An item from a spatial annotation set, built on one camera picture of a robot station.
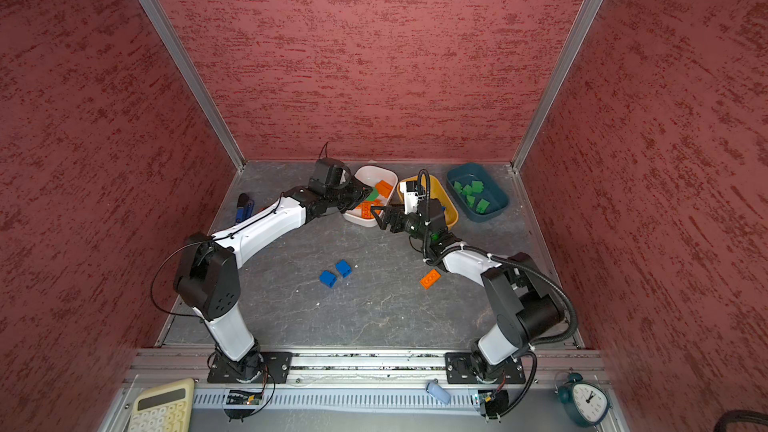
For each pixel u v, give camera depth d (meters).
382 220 0.77
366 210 0.82
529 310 0.45
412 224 0.76
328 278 0.89
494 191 1.10
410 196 0.78
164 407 0.67
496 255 0.51
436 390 0.68
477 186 1.11
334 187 0.70
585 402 0.67
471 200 1.06
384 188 1.07
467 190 1.10
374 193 0.87
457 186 1.10
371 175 1.11
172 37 0.84
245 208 1.03
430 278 0.90
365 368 0.76
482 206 1.05
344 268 0.92
